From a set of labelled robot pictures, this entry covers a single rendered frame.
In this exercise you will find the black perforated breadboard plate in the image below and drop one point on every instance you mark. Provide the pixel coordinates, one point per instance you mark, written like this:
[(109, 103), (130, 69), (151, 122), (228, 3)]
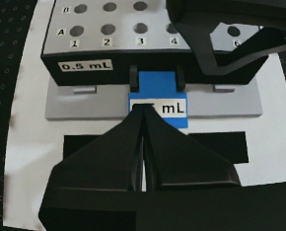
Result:
[(15, 20)]

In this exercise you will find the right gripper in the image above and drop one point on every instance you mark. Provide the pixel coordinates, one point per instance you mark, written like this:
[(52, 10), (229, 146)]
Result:
[(196, 19)]

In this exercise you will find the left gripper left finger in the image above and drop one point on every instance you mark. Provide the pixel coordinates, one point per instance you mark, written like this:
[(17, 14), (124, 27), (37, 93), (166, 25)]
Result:
[(109, 161)]

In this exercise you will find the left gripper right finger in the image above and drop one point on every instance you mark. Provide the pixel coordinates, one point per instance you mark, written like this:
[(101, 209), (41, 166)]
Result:
[(178, 162)]

